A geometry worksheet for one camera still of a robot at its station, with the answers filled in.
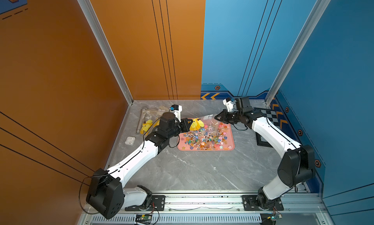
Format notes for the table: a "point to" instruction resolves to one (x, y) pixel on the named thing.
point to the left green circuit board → (143, 218)
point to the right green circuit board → (269, 218)
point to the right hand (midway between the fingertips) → (216, 117)
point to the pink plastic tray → (199, 140)
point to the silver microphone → (140, 121)
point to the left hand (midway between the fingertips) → (193, 118)
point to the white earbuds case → (130, 140)
